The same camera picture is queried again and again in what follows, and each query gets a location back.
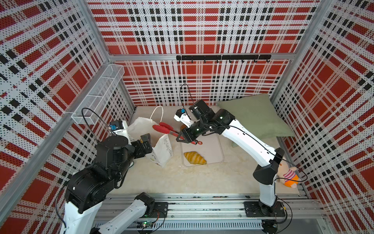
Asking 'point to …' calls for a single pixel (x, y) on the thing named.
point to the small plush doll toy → (286, 173)
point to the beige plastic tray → (211, 149)
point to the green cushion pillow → (258, 115)
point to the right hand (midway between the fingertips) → (183, 137)
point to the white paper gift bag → (161, 152)
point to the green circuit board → (146, 224)
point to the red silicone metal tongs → (165, 128)
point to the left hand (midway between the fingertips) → (143, 138)
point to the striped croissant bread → (194, 157)
